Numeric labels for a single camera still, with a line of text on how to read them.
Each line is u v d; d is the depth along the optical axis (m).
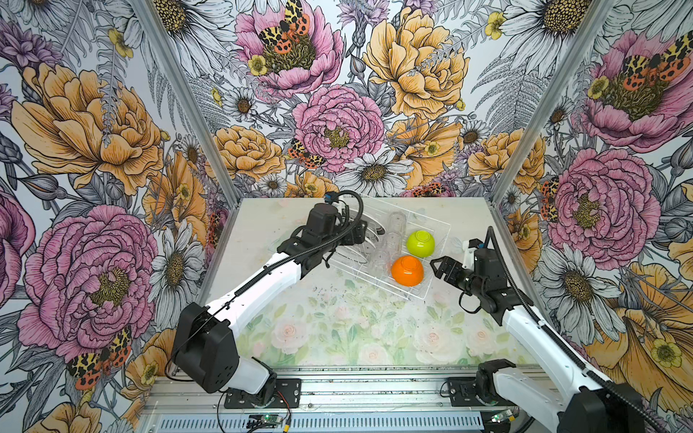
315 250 0.54
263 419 0.71
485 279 0.63
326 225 0.62
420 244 1.00
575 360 0.44
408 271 0.92
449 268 0.74
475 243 0.75
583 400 0.41
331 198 0.70
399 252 0.99
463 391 0.74
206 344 0.41
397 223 1.02
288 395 0.74
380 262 0.91
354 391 0.76
